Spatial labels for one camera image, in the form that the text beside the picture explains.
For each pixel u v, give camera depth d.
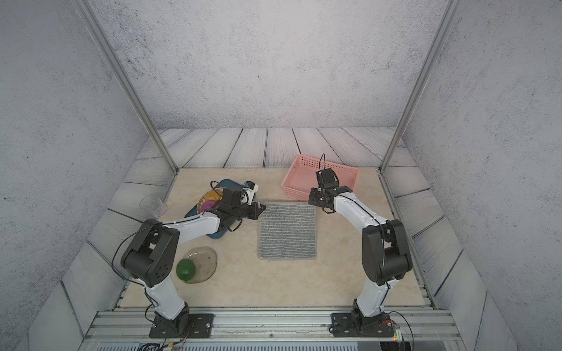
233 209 0.76
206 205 0.99
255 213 0.83
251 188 0.85
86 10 0.70
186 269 0.80
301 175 1.19
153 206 1.01
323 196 0.69
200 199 1.04
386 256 0.47
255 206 0.83
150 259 0.48
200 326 0.73
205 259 0.88
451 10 0.71
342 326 0.72
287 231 0.95
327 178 0.73
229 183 1.15
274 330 0.73
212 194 1.04
